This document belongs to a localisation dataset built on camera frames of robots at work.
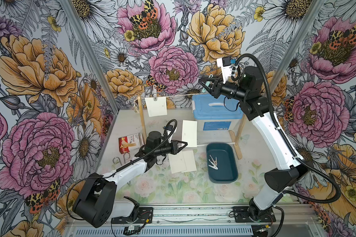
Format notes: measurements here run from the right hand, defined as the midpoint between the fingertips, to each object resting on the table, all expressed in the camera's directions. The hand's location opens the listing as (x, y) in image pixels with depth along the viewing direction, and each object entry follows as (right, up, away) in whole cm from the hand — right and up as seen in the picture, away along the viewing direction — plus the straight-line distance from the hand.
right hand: (199, 84), depth 62 cm
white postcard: (-3, -21, +18) cm, 28 cm away
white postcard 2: (-10, -41, +29) cm, 51 cm away
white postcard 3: (-2, -40, +32) cm, 51 cm away
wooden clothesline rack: (+28, -29, +37) cm, 55 cm away
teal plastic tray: (+17, -42, +28) cm, 54 cm away
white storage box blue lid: (+12, -11, +30) cm, 34 cm away
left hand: (-5, -29, +17) cm, 34 cm away
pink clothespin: (+13, -40, +29) cm, 51 cm away
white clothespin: (+12, -42, +28) cm, 52 cm away
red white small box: (-42, -29, +34) cm, 62 cm away
